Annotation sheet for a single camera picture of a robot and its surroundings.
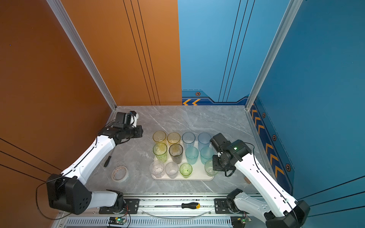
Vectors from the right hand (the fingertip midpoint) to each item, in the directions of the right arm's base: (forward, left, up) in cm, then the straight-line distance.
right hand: (216, 167), depth 71 cm
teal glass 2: (+13, +12, -11) cm, 21 cm away
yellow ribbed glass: (+21, +32, -2) cm, 39 cm away
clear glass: (+5, +33, -14) cm, 37 cm away
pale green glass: (+3, +3, -8) cm, 9 cm away
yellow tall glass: (+20, +23, -3) cm, 31 cm away
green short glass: (+4, +16, -14) cm, 21 cm away
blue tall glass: (+20, +4, -5) cm, 21 cm away
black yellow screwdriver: (-14, +16, -14) cm, 25 cm away
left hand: (+22, +41, +4) cm, 47 cm away
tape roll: (+4, +58, -13) cm, 60 cm away
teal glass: (+14, +3, -12) cm, 18 cm away
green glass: (+10, +30, 0) cm, 32 cm away
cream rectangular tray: (+3, +8, -15) cm, 18 cm away
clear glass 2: (+4, +24, -13) cm, 28 cm away
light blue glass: (+18, +14, -2) cm, 23 cm away
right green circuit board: (-21, -11, -17) cm, 29 cm away
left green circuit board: (-21, +50, -16) cm, 57 cm away
